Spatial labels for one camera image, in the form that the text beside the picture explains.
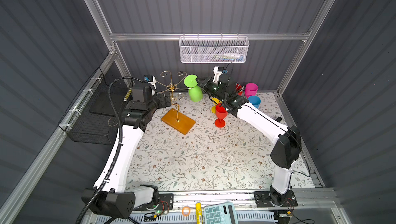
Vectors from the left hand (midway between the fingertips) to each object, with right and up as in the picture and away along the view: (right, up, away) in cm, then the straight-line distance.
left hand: (160, 94), depth 72 cm
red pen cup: (+45, +6, +32) cm, 56 cm away
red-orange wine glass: (+32, -10, +22) cm, 40 cm away
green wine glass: (+16, +2, +11) cm, 19 cm away
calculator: (+29, -55, -3) cm, 62 cm away
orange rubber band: (+14, -54, -2) cm, 56 cm away
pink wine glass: (+53, +6, +30) cm, 61 cm away
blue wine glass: (+55, -2, +30) cm, 63 cm away
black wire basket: (-33, -11, 0) cm, 35 cm away
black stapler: (+69, -14, +25) cm, 75 cm away
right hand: (+16, +7, +2) cm, 18 cm away
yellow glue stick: (+18, -54, -3) cm, 57 cm away
